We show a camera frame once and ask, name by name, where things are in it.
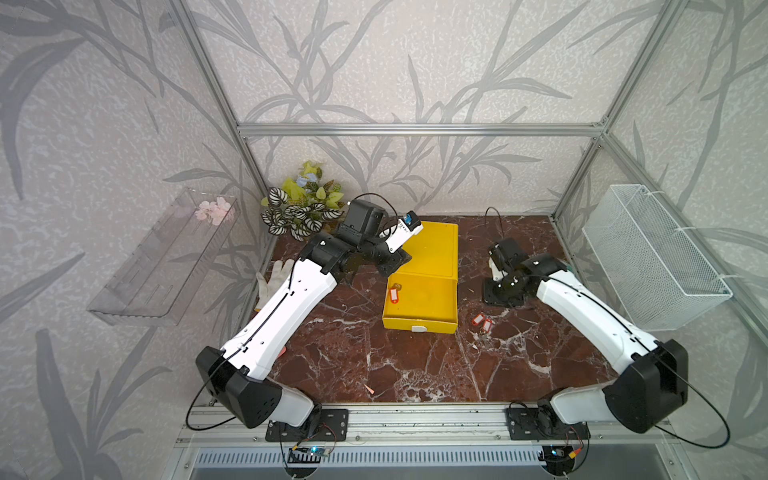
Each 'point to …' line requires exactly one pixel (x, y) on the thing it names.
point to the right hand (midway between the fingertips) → (484, 297)
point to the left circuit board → (310, 454)
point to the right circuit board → (556, 459)
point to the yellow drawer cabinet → (434, 252)
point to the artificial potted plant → (302, 205)
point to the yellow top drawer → (426, 304)
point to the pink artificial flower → (213, 210)
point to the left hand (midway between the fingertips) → (405, 251)
